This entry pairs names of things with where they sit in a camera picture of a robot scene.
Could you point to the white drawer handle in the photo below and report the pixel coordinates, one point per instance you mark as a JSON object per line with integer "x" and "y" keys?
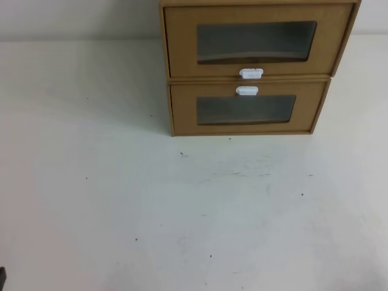
{"x": 247, "y": 90}
{"x": 251, "y": 73}

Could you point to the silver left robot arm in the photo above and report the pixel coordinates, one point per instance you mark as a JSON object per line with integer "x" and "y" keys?
{"x": 3, "y": 275}

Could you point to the brown cardboard shoebox drawer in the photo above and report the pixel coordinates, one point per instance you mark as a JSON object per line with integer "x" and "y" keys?
{"x": 216, "y": 39}

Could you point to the lower brown cardboard shoebox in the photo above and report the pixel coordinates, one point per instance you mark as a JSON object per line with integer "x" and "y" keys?
{"x": 281, "y": 107}

